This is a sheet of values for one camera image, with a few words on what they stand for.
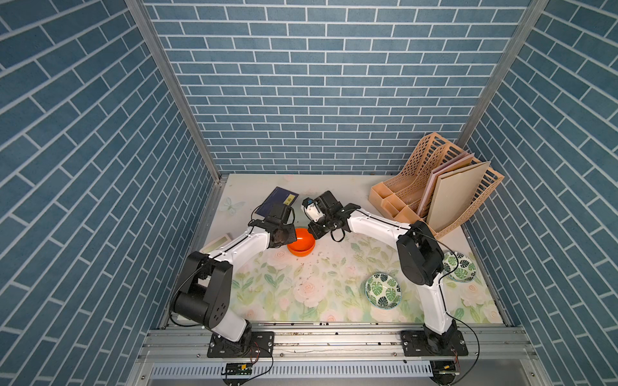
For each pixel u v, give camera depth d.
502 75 0.85
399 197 1.03
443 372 0.70
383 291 0.84
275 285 0.86
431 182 0.83
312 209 0.85
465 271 0.88
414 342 0.74
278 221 0.71
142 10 0.70
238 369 0.72
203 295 0.44
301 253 0.89
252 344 0.70
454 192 0.88
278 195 1.13
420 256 0.54
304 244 0.89
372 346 0.75
